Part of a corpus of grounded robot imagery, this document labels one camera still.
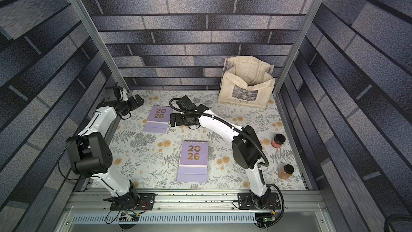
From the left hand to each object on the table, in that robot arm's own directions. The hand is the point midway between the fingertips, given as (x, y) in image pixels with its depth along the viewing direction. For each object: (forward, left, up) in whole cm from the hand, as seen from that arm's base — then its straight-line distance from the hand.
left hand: (137, 101), depth 92 cm
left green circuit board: (-54, -6, -18) cm, 57 cm away
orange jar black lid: (-37, -79, -8) cm, 88 cm away
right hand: (-10, -24, -3) cm, 26 cm away
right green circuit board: (-54, -68, -16) cm, 88 cm away
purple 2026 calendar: (-1, -9, -16) cm, 18 cm away
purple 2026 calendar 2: (-31, -35, -12) cm, 48 cm away
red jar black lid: (-18, -82, -10) cm, 85 cm away
